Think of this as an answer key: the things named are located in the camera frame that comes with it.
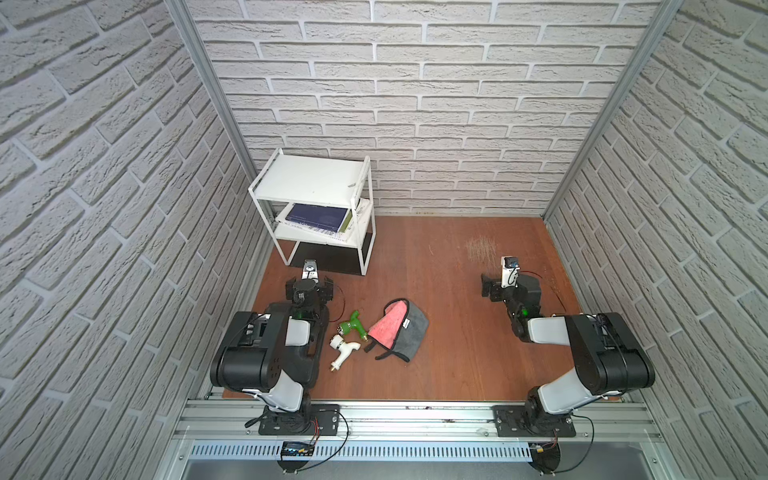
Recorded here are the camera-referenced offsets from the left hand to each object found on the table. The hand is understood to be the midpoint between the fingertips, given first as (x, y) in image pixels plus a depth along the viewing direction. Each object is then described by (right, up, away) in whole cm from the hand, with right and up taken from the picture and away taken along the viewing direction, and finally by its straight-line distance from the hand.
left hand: (300, 275), depth 93 cm
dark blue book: (+12, +18, -2) cm, 22 cm away
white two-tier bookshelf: (+9, +22, -14) cm, 28 cm away
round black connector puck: (+67, -41, -24) cm, 82 cm away
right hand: (+65, 0, +1) cm, 65 cm away
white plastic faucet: (+14, -18, -10) cm, 25 cm away
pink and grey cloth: (+32, -15, -7) cm, 37 cm away
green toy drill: (+18, -14, -5) cm, 24 cm away
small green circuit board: (+7, -40, -22) cm, 47 cm away
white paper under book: (+20, +22, +4) cm, 30 cm away
